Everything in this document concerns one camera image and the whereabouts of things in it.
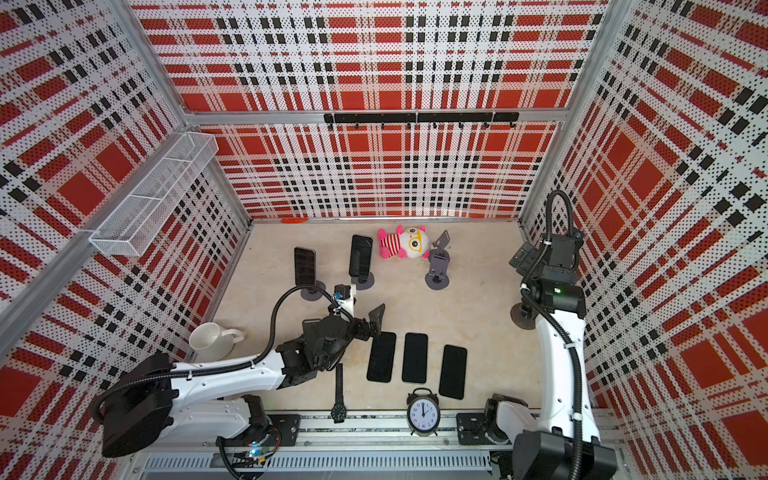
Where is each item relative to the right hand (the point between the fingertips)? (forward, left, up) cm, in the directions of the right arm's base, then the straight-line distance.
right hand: (541, 263), depth 72 cm
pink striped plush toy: (+25, +31, -21) cm, 45 cm away
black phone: (+11, +65, -15) cm, 68 cm away
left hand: (-5, +43, -12) cm, 45 cm away
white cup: (-10, +91, -24) cm, 94 cm away
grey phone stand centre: (+12, +23, -24) cm, 35 cm away
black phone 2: (-13, +31, -28) cm, 44 cm away
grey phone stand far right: (-1, -3, -26) cm, 26 cm away
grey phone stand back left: (+7, +65, -25) cm, 70 cm away
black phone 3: (-16, +20, -30) cm, 40 cm away
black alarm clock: (-28, +29, -25) cm, 48 cm away
